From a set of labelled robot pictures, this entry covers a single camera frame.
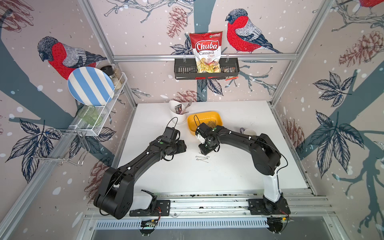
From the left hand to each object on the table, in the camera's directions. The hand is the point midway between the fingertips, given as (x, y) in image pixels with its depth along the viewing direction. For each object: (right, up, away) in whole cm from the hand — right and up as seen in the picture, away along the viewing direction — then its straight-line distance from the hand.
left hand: (185, 144), depth 87 cm
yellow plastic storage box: (+18, +15, +24) cm, 33 cm away
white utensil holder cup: (-7, +20, +20) cm, 29 cm away
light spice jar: (-39, +39, -2) cm, 55 cm away
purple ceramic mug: (+36, +7, +10) cm, 38 cm away
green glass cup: (-45, +18, -17) cm, 51 cm away
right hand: (+11, -5, +5) cm, 13 cm away
